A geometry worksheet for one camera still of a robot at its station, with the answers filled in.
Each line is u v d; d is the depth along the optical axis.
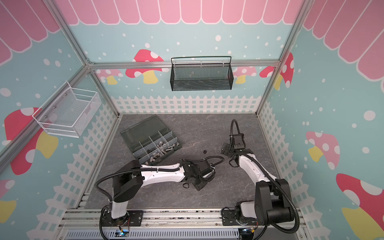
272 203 0.42
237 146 0.68
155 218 0.76
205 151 0.99
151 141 1.01
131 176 0.54
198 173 0.66
